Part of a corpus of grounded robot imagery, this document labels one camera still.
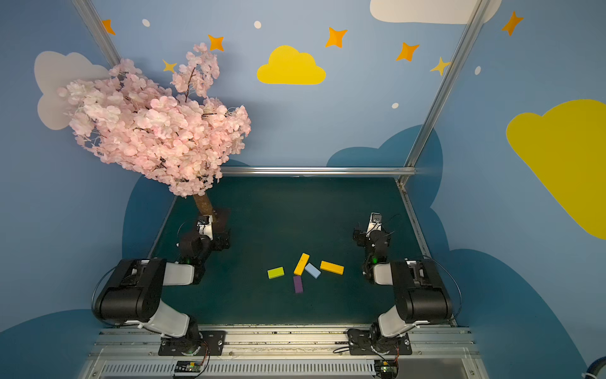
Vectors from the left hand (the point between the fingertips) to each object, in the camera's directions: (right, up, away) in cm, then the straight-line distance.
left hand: (217, 226), depth 94 cm
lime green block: (+24, -17, -5) cm, 30 cm away
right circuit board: (+62, -43, -21) cm, 78 cm away
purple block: (+33, -22, -8) cm, 41 cm away
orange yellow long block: (+46, -16, -3) cm, 49 cm away
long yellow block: (+34, -15, -3) cm, 37 cm away
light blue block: (+38, -17, -3) cm, 42 cm away
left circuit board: (-1, -41, -22) cm, 47 cm away
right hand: (+64, +1, 0) cm, 64 cm away
